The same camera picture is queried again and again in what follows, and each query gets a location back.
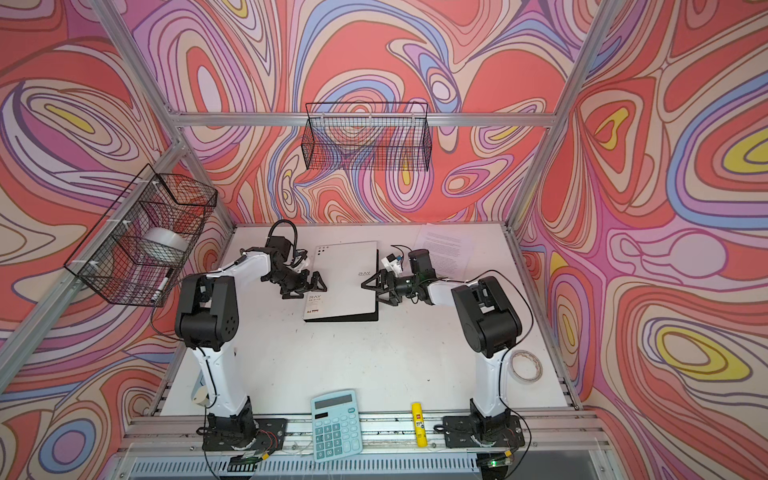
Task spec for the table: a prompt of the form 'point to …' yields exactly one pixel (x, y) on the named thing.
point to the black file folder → (343, 267)
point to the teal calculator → (336, 425)
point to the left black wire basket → (138, 249)
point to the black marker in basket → (165, 280)
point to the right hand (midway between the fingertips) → (370, 297)
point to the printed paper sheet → (450, 248)
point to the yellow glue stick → (421, 434)
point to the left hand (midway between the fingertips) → (317, 288)
